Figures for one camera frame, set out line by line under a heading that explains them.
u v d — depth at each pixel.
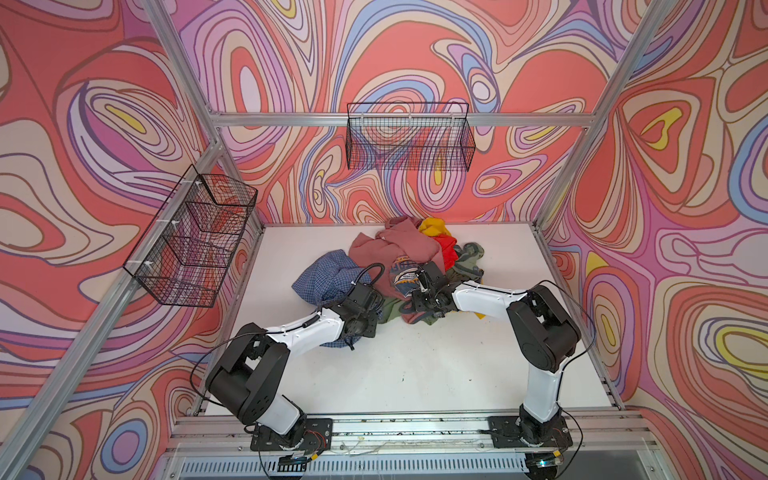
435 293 0.75
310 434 0.73
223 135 0.93
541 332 0.50
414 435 0.75
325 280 0.92
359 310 0.69
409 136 0.96
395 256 0.99
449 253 1.01
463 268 0.99
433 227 1.12
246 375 0.44
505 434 0.73
